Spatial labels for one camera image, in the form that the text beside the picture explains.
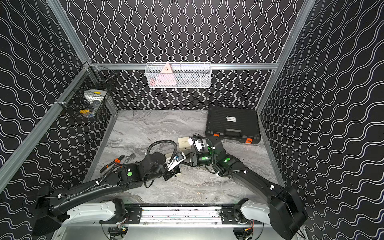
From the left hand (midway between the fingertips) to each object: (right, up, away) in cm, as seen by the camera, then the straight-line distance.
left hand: (179, 159), depth 71 cm
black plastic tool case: (+35, +18, +34) cm, 52 cm away
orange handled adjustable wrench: (-34, -4, +23) cm, 41 cm away
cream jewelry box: (0, +4, +33) cm, 33 cm away
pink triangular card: (-10, +46, +20) cm, 51 cm away
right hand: (+1, -1, 0) cm, 1 cm away
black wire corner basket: (-51, +33, +9) cm, 61 cm away
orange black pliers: (-40, -5, +21) cm, 46 cm away
